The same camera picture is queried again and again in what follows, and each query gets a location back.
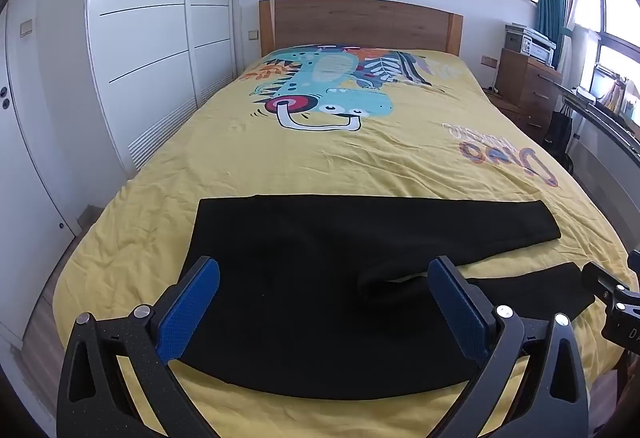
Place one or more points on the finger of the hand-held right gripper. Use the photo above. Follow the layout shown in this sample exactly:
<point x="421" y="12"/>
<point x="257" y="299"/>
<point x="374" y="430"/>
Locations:
<point x="602" y="280"/>

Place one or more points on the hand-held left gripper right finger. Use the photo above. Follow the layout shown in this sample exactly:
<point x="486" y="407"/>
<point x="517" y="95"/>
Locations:
<point x="457" y="303"/>

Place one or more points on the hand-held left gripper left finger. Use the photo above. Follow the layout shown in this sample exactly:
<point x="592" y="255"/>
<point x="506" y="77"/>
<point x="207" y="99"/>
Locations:
<point x="192" y="298"/>

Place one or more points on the black pants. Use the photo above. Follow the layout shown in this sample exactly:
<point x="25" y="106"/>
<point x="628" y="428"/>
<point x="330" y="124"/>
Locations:
<point x="310" y="278"/>

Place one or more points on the black bag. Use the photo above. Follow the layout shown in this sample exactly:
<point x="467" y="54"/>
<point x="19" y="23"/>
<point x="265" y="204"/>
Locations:
<point x="556" y="131"/>

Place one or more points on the black desk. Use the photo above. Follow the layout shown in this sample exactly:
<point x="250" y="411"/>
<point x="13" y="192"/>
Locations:
<point x="605" y="116"/>

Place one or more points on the bed with yellow printed sheet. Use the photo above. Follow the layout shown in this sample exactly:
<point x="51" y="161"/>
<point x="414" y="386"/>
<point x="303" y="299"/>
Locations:
<point x="350" y="158"/>

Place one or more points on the wooden dresser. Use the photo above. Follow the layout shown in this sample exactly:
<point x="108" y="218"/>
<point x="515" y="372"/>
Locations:
<point x="525" y="88"/>

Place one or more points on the white printer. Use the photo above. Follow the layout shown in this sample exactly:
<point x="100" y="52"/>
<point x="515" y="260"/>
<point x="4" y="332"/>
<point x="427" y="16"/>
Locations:
<point x="532" y="43"/>

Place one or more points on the white wardrobe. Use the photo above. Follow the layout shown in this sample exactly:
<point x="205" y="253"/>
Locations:
<point x="145" y="43"/>

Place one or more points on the window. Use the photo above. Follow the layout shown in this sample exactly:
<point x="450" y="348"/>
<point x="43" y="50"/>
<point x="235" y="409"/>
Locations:
<point x="612" y="18"/>

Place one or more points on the wooden headboard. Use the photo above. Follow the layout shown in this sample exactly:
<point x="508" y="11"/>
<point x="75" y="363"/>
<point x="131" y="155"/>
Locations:
<point x="360" y="23"/>

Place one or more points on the wall switch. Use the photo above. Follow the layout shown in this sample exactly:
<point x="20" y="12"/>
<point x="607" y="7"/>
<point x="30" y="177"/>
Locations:
<point x="26" y="27"/>

